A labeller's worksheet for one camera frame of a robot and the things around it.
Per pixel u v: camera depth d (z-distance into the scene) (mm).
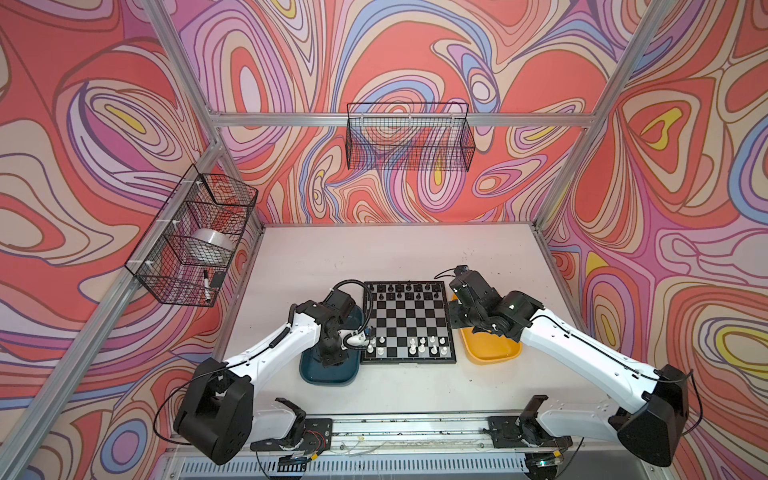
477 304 565
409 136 970
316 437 719
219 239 736
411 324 911
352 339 737
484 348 844
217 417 405
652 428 379
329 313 628
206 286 720
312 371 818
